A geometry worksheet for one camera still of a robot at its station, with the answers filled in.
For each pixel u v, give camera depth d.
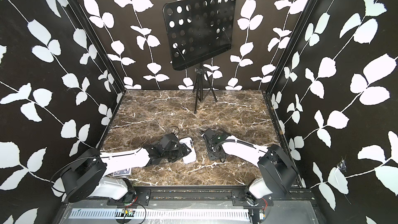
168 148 0.68
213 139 0.68
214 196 0.75
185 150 0.79
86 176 0.43
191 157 0.84
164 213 0.70
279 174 0.44
